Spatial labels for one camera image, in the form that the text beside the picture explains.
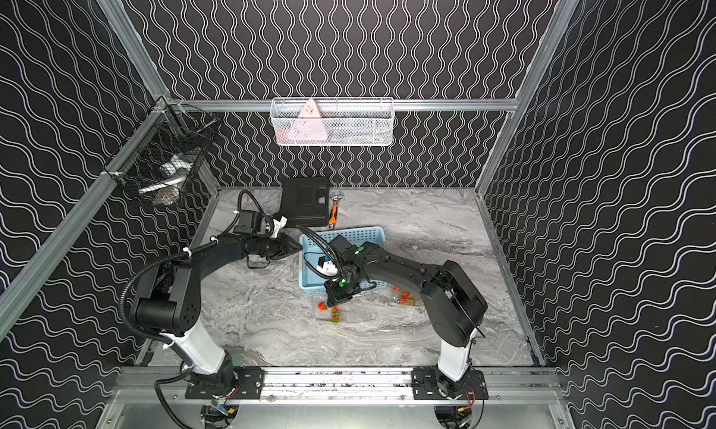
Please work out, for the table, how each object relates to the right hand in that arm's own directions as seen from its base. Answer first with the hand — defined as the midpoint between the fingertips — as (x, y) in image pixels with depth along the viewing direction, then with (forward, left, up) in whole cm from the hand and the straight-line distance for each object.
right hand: (329, 302), depth 82 cm
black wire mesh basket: (+41, +58, +23) cm, 74 cm away
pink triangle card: (+46, +8, +30) cm, 56 cm away
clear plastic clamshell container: (+5, -20, -5) cm, 21 cm away
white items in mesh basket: (+19, +43, +27) cm, 54 cm away
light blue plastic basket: (+10, +7, -6) cm, 14 cm away
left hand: (+18, +11, +4) cm, 22 cm away
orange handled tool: (+40, +2, -5) cm, 40 cm away
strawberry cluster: (-1, +2, 0) cm, 2 cm away
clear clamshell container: (-1, +3, -5) cm, 6 cm away
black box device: (+42, +13, 0) cm, 44 cm away
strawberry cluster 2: (+4, -23, -5) cm, 24 cm away
